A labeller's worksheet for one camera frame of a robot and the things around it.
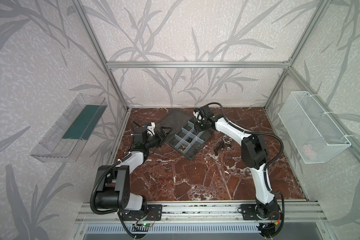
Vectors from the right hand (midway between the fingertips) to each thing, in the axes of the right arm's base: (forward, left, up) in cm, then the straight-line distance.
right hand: (196, 122), depth 99 cm
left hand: (-11, +14, +8) cm, 20 cm away
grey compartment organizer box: (-9, +9, -4) cm, 13 cm away
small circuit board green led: (-56, +25, -8) cm, 61 cm away
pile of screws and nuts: (-12, -19, -10) cm, 24 cm away
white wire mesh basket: (-28, -50, +24) cm, 62 cm away
